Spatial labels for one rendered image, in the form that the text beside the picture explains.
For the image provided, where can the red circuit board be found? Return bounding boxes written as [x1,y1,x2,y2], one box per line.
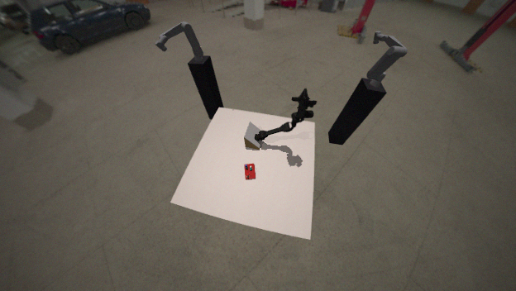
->
[244,164,256,180]

